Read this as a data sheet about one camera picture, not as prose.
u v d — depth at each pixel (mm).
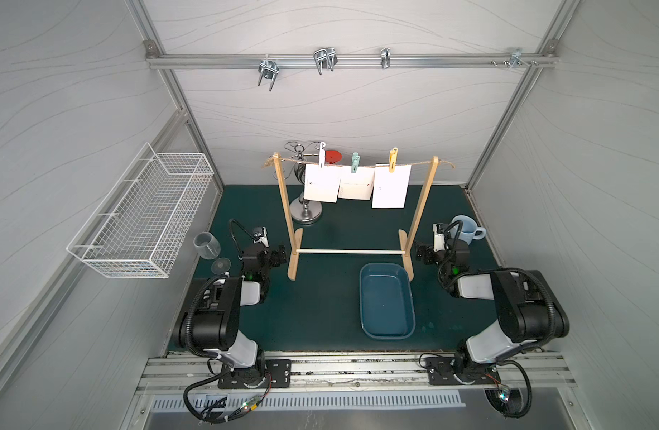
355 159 653
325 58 765
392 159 652
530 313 460
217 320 451
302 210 1111
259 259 734
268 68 790
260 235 814
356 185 729
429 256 863
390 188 714
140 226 687
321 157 669
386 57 782
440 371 733
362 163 664
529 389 703
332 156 912
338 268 900
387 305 861
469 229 1003
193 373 749
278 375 735
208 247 865
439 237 842
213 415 685
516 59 767
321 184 730
